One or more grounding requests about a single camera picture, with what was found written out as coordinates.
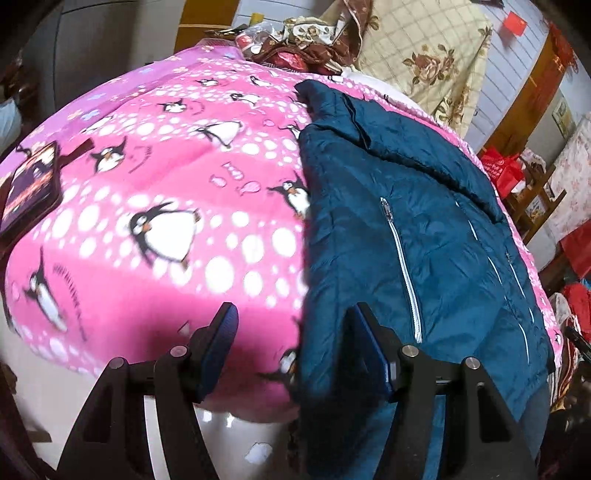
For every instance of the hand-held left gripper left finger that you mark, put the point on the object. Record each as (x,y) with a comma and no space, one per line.
(221,344)

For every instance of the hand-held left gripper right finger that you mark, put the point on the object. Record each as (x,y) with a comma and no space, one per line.
(374,353)

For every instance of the teal puffer jacket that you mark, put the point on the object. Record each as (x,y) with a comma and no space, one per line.
(415,184)

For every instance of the pink penguin print blanket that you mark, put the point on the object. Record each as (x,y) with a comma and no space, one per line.
(115,300)

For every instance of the red fabric bundle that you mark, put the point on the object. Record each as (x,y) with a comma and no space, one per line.
(579,305)

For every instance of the wooden chair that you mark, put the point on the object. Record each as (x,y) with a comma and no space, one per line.
(538,205)

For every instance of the red shopping bag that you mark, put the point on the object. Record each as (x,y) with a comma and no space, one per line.
(501,171)

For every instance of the red hanging garment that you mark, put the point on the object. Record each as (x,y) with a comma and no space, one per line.
(579,250)

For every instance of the white pillow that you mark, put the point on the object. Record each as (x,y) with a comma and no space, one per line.
(397,95)

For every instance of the pink floral hanging quilt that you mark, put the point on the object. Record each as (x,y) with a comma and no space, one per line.
(575,175)

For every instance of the brown floral cloth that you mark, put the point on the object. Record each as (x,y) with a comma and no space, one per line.
(323,50)

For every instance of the cream floral bedsheet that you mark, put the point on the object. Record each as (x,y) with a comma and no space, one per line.
(415,46)

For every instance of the clear plastic bag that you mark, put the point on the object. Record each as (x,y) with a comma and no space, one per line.
(254,35)

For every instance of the grey refrigerator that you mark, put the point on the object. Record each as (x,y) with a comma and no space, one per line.
(92,55)

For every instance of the red paper envelope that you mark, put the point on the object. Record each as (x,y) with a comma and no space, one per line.
(515,23)

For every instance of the red knot hanging ornament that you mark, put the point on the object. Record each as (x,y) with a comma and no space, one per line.
(561,46)

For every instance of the small wall picture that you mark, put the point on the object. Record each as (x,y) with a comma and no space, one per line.
(563,115)

